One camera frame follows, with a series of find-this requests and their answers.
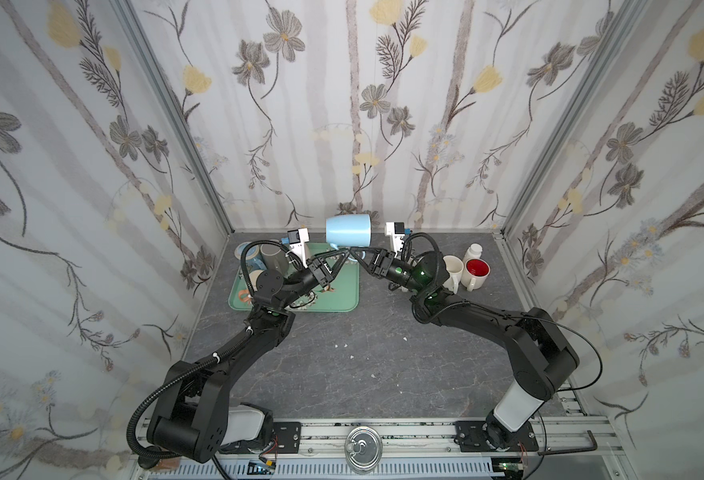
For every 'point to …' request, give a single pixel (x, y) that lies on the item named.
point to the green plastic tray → (340, 295)
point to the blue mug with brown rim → (254, 257)
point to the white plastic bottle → (473, 252)
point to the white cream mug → (455, 267)
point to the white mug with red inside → (475, 273)
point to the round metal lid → (363, 449)
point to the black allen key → (594, 447)
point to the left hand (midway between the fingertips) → (344, 248)
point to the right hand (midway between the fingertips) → (350, 247)
